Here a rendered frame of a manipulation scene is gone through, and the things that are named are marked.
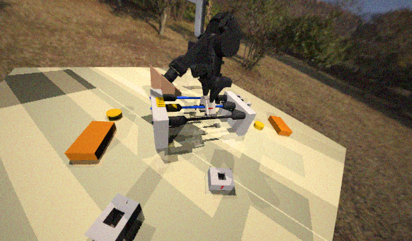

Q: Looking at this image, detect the yellow short cylinder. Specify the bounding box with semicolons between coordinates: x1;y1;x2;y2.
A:
106;108;123;120
254;121;264;130

